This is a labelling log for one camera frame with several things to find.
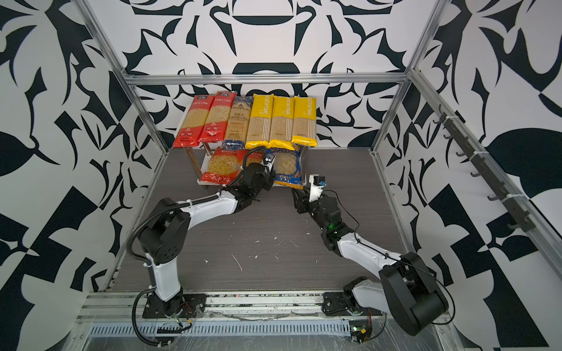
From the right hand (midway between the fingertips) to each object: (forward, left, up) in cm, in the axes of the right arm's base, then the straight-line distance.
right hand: (298, 185), depth 82 cm
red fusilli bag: (+16, +32, -8) cm, 36 cm away
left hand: (+12, +12, -2) cm, 17 cm away
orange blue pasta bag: (+16, +3, -8) cm, 19 cm away
